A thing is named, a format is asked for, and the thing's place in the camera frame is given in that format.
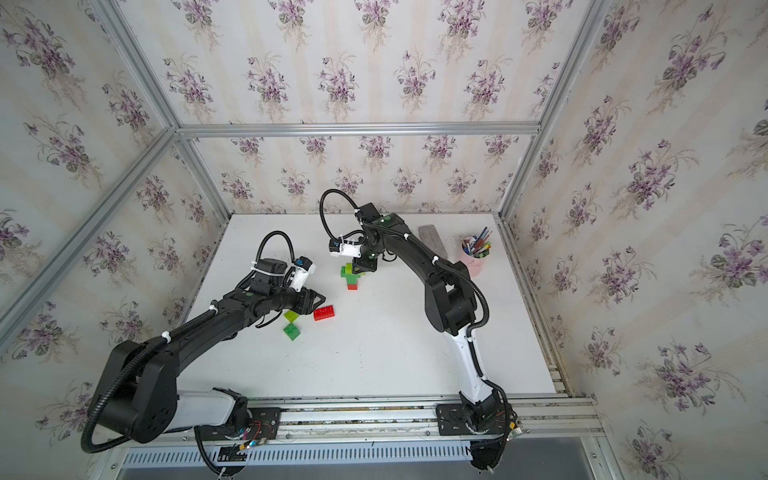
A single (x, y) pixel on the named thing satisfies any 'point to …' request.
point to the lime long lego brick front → (349, 268)
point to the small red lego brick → (352, 287)
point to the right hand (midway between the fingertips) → (363, 261)
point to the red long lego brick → (324, 312)
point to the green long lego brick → (343, 273)
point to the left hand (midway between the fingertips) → (318, 296)
